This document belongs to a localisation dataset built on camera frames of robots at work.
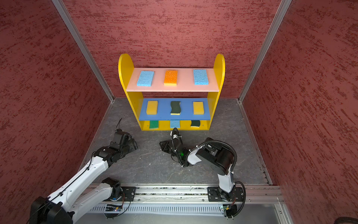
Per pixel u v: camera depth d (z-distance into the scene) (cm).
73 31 80
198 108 95
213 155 52
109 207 73
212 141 54
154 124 100
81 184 45
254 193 76
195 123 101
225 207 72
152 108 94
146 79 73
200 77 74
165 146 79
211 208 71
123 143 64
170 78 73
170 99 98
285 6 71
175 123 100
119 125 102
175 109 92
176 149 68
